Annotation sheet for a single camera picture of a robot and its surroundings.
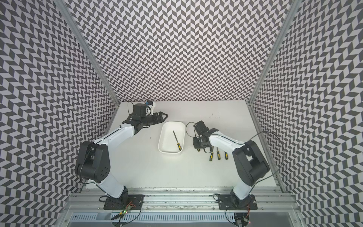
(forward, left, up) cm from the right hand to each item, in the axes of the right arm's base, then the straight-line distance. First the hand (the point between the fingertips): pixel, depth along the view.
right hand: (197, 147), depth 90 cm
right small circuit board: (-38, -22, -3) cm, 44 cm away
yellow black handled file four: (-5, -14, -3) cm, 15 cm away
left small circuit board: (-34, +37, +1) cm, 51 cm away
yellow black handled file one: (-2, -1, +1) cm, 3 cm away
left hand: (+14, +21, +13) cm, 29 cm away
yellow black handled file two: (+3, +12, -2) cm, 13 cm away
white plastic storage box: (+4, +20, -3) cm, 21 cm away
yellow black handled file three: (-5, -9, -3) cm, 11 cm away
